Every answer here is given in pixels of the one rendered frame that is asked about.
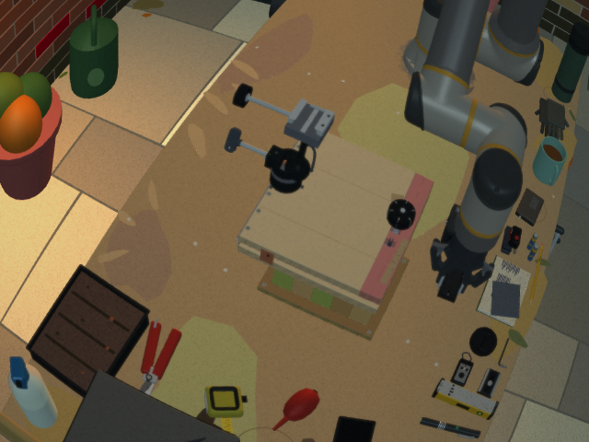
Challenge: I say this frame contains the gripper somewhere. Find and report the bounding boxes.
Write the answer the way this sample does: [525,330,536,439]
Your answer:
[430,204,497,290]

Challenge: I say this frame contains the black tracker knob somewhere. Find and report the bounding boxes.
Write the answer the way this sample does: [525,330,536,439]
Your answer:
[386,198,418,230]

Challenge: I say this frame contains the wooden barn-door tracker body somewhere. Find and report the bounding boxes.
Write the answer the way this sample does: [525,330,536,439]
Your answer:
[237,132,435,341]

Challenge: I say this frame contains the black ball head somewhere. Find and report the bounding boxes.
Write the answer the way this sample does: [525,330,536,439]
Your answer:
[264,143,318,194]

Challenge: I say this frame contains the grey dovetail clamp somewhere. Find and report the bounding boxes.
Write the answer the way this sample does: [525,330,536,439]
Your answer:
[283,98,336,149]

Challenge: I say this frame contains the black ball head lock lever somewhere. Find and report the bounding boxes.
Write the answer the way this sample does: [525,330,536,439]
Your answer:
[224,127,269,157]

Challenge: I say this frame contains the black clamp knob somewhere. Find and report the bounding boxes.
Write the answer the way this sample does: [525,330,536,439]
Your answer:
[232,82,295,117]

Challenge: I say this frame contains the white notepad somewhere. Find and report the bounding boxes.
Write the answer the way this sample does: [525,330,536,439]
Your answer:
[475,255,533,329]

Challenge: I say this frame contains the grey card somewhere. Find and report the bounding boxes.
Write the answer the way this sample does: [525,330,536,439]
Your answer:
[490,280,523,320]

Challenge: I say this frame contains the black remote with red button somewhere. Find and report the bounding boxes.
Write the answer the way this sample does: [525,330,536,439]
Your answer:
[500,225,524,256]

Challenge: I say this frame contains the wooden scale strip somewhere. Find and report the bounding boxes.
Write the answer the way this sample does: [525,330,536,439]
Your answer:
[378,238,411,285]

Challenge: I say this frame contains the black lens cap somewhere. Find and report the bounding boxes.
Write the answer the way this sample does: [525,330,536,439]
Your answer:
[468,326,500,357]

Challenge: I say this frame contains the yellow pencil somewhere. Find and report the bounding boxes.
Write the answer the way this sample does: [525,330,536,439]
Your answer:
[528,243,545,303]

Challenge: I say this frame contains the brown notebook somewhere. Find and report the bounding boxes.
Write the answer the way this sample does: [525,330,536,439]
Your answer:
[514,187,546,227]

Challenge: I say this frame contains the black grey light meter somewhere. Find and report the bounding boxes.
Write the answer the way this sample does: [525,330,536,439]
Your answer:
[449,351,476,386]

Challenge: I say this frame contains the black small device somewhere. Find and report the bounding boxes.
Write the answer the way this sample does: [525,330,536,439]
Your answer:
[477,367,502,399]

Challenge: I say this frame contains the yellow spirit level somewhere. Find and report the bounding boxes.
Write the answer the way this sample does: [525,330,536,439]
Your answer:
[431,378,500,421]

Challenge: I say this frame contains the teal mug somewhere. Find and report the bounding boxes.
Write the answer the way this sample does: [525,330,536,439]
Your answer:
[532,135,569,187]

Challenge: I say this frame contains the black torch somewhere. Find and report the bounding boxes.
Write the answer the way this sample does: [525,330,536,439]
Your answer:
[419,415,482,440]

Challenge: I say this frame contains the black tablet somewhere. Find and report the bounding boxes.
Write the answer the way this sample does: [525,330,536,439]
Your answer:
[332,415,376,442]

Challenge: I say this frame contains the red air blower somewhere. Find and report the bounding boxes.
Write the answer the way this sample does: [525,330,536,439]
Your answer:
[271,387,321,432]

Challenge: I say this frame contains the dark green thermos flask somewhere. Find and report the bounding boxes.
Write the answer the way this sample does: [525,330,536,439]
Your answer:
[550,21,589,104]

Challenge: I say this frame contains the yellow tape measure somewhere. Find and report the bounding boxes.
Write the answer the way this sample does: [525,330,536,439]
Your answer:
[203,385,250,434]

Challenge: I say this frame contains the red pruning shears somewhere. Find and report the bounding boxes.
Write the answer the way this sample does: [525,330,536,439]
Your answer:
[139,319,183,396]

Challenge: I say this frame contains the dark grey box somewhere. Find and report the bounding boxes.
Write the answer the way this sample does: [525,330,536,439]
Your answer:
[63,369,241,442]

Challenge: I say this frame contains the black seed tray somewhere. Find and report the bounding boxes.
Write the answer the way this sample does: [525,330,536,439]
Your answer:
[26,263,151,398]

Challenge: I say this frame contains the green watering can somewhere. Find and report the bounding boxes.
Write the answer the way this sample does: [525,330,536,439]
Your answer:
[68,4,121,99]

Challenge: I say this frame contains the red flower pot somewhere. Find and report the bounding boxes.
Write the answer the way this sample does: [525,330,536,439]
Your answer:
[0,85,64,201]

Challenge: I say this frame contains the white spray bottle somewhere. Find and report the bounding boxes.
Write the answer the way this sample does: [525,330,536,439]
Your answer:
[7,355,59,430]

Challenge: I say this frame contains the green round fruit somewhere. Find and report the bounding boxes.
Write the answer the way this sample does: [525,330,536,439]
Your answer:
[0,72,25,116]
[19,72,53,119]

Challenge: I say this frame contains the orange round fruit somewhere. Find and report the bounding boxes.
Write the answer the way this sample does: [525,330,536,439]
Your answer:
[0,94,44,155]

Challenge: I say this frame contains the black camera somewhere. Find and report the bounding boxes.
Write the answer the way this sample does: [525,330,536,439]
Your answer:
[436,269,467,303]

